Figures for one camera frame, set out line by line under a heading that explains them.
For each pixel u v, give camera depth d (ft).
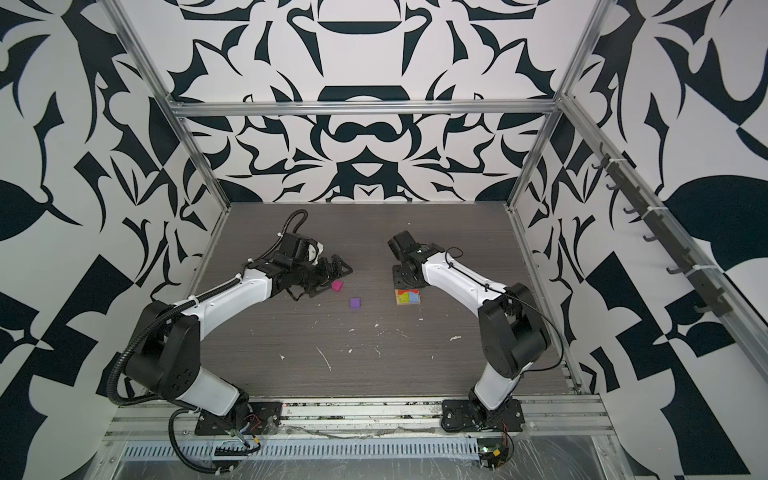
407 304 3.06
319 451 2.13
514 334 1.52
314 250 2.39
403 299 3.02
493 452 2.34
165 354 1.44
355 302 3.08
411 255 2.17
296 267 2.43
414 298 3.01
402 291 3.09
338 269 2.60
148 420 2.49
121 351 2.49
